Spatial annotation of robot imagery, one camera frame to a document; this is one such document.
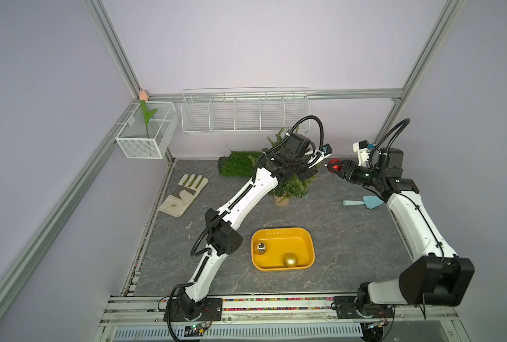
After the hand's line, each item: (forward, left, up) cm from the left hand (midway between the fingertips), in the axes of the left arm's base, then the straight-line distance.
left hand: (315, 163), depth 79 cm
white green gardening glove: (+7, +60, -29) cm, 67 cm away
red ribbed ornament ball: (-3, -5, +2) cm, 7 cm away
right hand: (-2, -6, 0) cm, 6 cm away
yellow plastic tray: (-21, +13, -29) cm, 38 cm away
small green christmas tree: (-7, +12, -6) cm, 15 cm away
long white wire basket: (+36, +25, 0) cm, 44 cm away
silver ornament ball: (-21, +22, -25) cm, 39 cm away
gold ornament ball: (-27, +11, -25) cm, 38 cm away
